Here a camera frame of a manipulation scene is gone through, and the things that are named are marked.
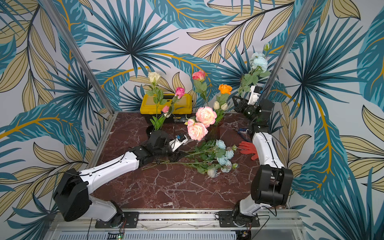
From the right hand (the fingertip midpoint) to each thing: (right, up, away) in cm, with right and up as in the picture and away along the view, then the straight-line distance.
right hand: (233, 96), depth 76 cm
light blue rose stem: (-11, -29, +12) cm, 34 cm away
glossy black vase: (-46, -17, +11) cm, 50 cm away
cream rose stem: (-42, +4, +10) cm, 43 cm away
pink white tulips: (-41, -14, +9) cm, 44 cm away
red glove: (+17, -30, +24) cm, 42 cm away
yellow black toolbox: (-30, -6, +5) cm, 31 cm away
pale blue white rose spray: (-2, -34, +10) cm, 36 cm away
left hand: (-26, -28, +3) cm, 38 cm away
